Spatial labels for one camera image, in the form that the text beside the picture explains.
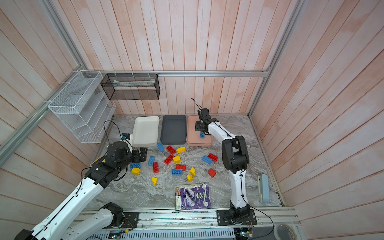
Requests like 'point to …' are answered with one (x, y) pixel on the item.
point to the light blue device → (263, 188)
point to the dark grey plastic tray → (173, 129)
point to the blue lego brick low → (177, 172)
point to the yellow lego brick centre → (177, 159)
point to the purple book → (194, 196)
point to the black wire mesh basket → (132, 86)
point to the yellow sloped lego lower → (190, 177)
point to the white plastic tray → (145, 131)
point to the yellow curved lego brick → (181, 150)
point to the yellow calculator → (99, 158)
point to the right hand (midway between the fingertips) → (199, 125)
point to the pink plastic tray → (193, 137)
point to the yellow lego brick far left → (136, 171)
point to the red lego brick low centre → (179, 166)
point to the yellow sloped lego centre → (192, 171)
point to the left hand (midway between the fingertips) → (139, 152)
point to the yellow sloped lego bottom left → (155, 180)
